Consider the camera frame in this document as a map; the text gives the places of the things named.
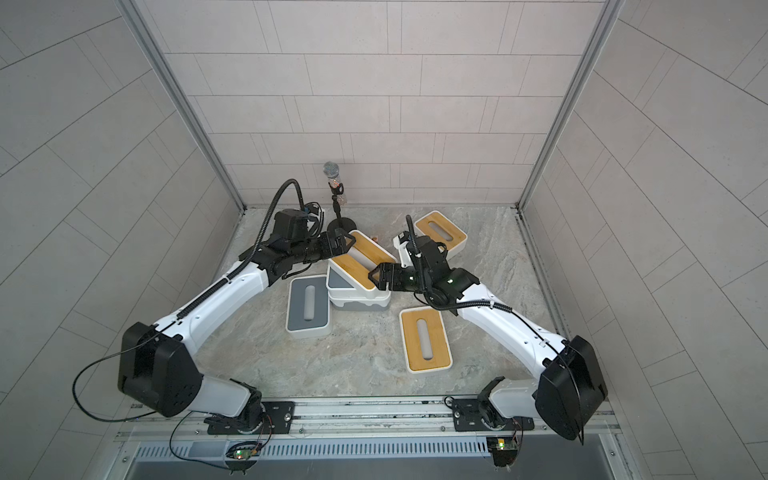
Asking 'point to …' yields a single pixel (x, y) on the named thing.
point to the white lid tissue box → (359, 303)
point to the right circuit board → (503, 449)
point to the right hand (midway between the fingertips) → (380, 277)
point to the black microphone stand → (339, 197)
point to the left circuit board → (242, 456)
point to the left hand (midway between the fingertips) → (350, 240)
